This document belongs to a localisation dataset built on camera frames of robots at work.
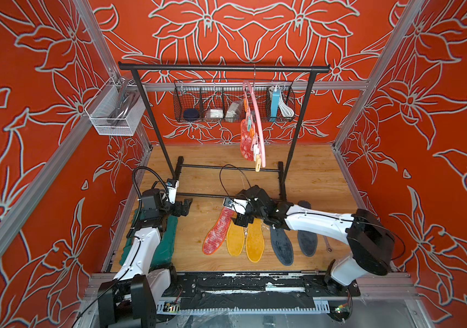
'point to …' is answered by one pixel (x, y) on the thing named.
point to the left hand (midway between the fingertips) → (178, 195)
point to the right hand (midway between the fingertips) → (231, 205)
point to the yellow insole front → (255, 240)
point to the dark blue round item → (191, 114)
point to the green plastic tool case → (165, 253)
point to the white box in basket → (216, 113)
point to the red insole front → (216, 236)
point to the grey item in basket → (233, 107)
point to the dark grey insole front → (308, 241)
